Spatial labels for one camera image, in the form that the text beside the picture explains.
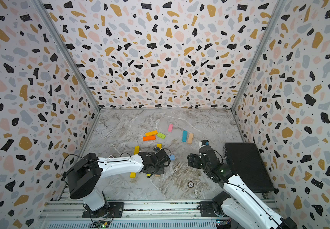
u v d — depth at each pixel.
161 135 1.03
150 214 0.73
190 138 1.03
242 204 0.47
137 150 0.97
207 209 0.73
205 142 0.71
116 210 0.73
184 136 1.05
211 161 0.58
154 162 0.65
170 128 1.09
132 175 0.85
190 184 0.83
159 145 1.00
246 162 0.86
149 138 1.03
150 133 1.06
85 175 0.47
